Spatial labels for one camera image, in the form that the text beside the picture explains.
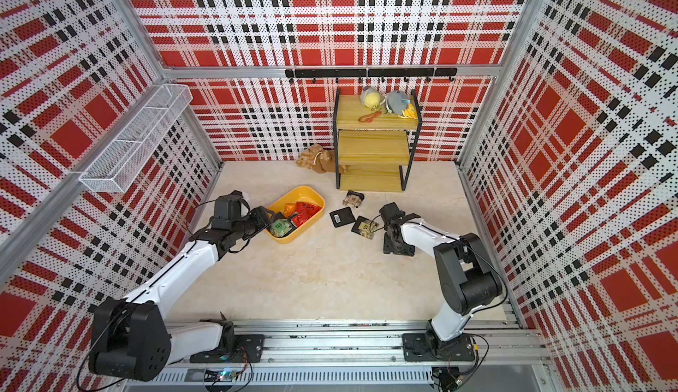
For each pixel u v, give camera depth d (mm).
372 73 881
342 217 1020
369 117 884
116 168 690
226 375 691
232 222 664
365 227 989
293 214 1000
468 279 463
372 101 884
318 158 1103
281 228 958
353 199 1078
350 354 735
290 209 1014
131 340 400
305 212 985
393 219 752
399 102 844
